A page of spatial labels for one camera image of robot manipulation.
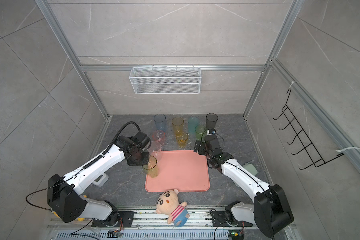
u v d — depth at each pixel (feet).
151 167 2.45
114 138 1.81
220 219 2.40
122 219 2.39
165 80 3.29
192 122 3.43
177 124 3.25
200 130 3.49
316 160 1.93
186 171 2.92
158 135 3.34
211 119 3.34
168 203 2.31
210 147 2.08
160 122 3.31
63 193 1.29
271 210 1.35
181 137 3.33
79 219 5.38
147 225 2.40
